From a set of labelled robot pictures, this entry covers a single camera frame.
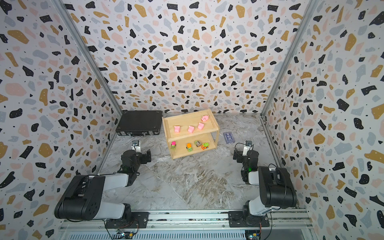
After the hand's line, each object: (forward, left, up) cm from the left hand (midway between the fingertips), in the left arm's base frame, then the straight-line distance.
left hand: (142, 149), depth 92 cm
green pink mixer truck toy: (+5, -18, -4) cm, 19 cm away
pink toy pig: (+4, -23, +15) cm, 28 cm away
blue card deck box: (+13, -56, -6) cm, 58 cm away
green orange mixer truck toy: (+3, -29, -3) cm, 29 cm away
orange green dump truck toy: (+4, -39, -3) cm, 39 cm away
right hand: (0, -64, -1) cm, 64 cm away
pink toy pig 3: (+5, -36, +16) cm, 40 cm away
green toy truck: (+6, -34, -2) cm, 35 cm away
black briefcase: (+25, +9, -4) cm, 27 cm away
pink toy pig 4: (+11, -39, +16) cm, 43 cm away
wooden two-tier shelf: (+1, -30, +14) cm, 33 cm away
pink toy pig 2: (+3, -30, +15) cm, 34 cm away
